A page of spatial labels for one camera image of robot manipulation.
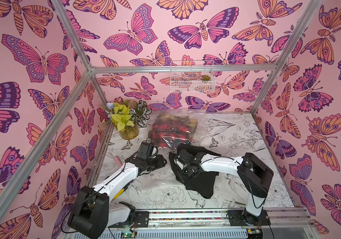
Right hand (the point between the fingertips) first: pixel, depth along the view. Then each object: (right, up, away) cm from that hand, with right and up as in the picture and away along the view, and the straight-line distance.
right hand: (180, 176), depth 87 cm
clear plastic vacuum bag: (+19, +22, +19) cm, 35 cm away
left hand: (-9, +9, -2) cm, 13 cm away
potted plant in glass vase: (-32, +35, -2) cm, 47 cm away
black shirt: (+13, -2, -4) cm, 13 cm away
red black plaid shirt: (-7, +26, +12) cm, 30 cm away
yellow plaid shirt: (-8, +26, +12) cm, 30 cm away
